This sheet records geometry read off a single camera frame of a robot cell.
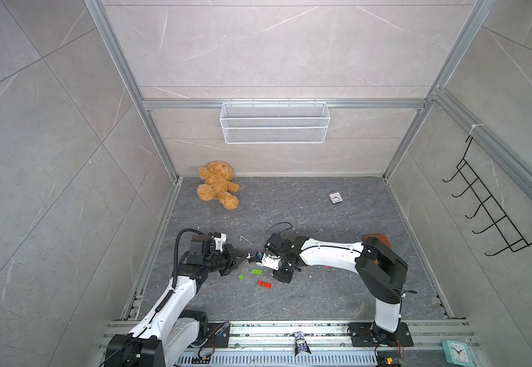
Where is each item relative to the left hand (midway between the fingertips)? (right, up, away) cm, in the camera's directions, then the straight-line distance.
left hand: (250, 252), depth 80 cm
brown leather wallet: (+55, +3, +15) cm, 57 cm away
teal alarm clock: (+65, -28, -12) cm, 72 cm away
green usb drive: (+2, -9, +7) cm, 12 cm away
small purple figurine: (+17, -26, -11) cm, 33 cm away
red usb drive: (+5, -13, +4) cm, 14 cm away
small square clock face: (+39, +19, +29) cm, 53 cm away
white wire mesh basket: (+9, +53, +20) cm, 58 cm away
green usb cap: (-4, -11, +5) cm, 13 cm away
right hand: (+11, -10, +7) cm, 17 cm away
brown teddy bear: (-19, +30, +28) cm, 45 cm away
